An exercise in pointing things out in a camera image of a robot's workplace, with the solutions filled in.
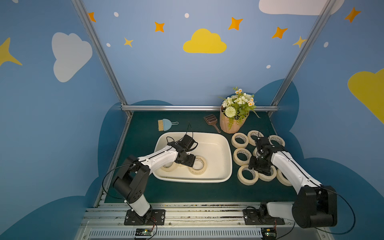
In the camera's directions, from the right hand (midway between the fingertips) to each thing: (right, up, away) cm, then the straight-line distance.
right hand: (255, 166), depth 85 cm
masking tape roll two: (+9, +19, +23) cm, 31 cm away
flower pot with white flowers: (-11, +32, +1) cm, 34 cm away
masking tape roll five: (+8, -7, 0) cm, 11 cm away
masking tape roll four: (+23, +15, +19) cm, 34 cm away
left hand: (-38, +3, +5) cm, 39 cm away
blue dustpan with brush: (-58, +25, +30) cm, 70 cm away
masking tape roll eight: (-48, -1, +2) cm, 48 cm away
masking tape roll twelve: (-7, -8, 0) cm, 11 cm away
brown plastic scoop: (-22, +29, +30) cm, 47 cm away
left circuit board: (-60, -29, -13) cm, 68 cm away
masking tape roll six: (-4, +7, +12) cm, 14 cm away
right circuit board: (+2, -30, -12) cm, 33 cm away
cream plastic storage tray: (-21, +9, +14) cm, 27 cm away
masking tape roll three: (-2, +13, +22) cm, 25 cm away
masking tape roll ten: (-33, -4, +2) cm, 33 cm away
